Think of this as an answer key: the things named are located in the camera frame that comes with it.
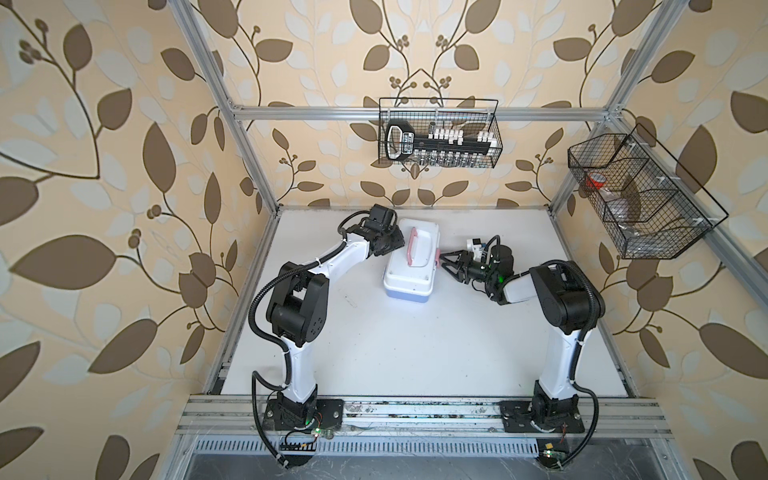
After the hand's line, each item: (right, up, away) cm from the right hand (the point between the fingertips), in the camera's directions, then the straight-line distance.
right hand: (441, 262), depth 94 cm
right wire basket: (+48, +16, -21) cm, 55 cm away
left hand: (-11, +8, -1) cm, 14 cm away
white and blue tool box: (-10, -3, -5) cm, 12 cm away
